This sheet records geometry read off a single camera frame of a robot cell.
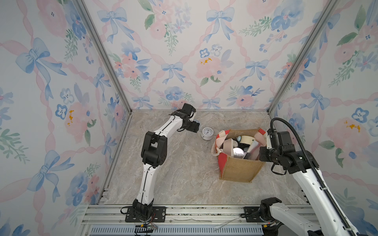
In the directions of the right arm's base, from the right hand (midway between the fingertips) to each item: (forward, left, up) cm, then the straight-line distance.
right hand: (265, 151), depth 73 cm
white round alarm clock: (+23, +26, -17) cm, 39 cm away
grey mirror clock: (+6, +1, -9) cm, 11 cm away
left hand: (+27, +35, -13) cm, 46 cm away
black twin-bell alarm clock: (+11, +10, -10) cm, 18 cm away
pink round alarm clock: (+4, +10, -9) cm, 14 cm away
